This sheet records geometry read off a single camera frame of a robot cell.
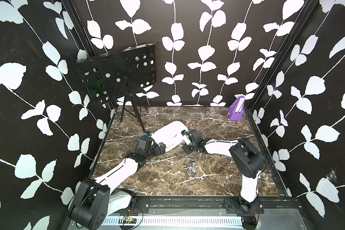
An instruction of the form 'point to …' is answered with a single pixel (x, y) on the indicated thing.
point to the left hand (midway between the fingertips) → (161, 144)
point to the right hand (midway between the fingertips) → (183, 144)
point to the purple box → (236, 110)
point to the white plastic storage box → (170, 135)
